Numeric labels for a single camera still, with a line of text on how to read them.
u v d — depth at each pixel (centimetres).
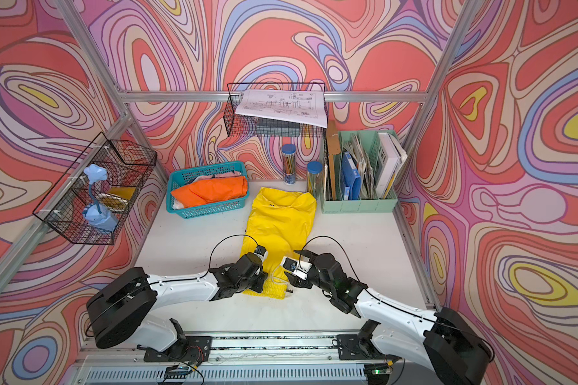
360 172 96
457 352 41
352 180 95
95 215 66
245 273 68
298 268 66
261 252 80
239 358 72
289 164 111
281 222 102
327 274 61
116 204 72
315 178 102
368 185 99
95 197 71
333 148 86
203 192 101
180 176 113
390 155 94
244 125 101
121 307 43
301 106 83
